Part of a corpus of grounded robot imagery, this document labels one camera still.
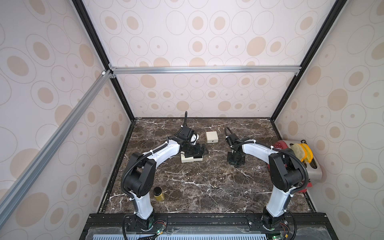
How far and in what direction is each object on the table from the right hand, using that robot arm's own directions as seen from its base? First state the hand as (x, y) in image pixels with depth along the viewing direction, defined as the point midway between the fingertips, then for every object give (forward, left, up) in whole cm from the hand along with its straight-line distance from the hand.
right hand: (230, 164), depth 94 cm
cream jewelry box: (+20, +11, +2) cm, 23 cm away
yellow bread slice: (-3, -36, +19) cm, 41 cm away
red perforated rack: (+5, -27, +16) cm, 32 cm away
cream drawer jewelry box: (+2, +23, +3) cm, 23 cm away
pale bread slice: (0, -33, +18) cm, 37 cm away
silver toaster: (-10, -38, +14) cm, 42 cm away
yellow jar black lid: (-23, +39, +9) cm, 46 cm away
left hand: (+1, +16, +11) cm, 19 cm away
